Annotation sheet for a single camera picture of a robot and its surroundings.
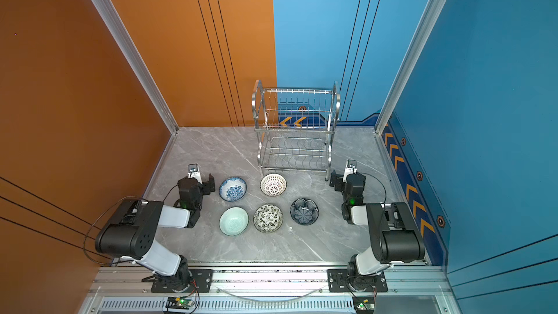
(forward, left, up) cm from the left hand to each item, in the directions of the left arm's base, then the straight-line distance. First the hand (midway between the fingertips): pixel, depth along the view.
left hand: (200, 173), depth 95 cm
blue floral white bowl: (-5, -14, -4) cm, 16 cm away
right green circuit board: (-45, -64, -7) cm, 79 cm away
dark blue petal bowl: (-15, -46, -5) cm, 48 cm away
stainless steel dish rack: (+38, -43, -10) cm, 58 cm away
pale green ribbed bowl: (-19, -17, -5) cm, 26 cm away
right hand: (+1, -64, +1) cm, 64 cm away
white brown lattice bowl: (-2, -32, -5) cm, 33 cm away
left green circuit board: (-46, -4, -7) cm, 47 cm away
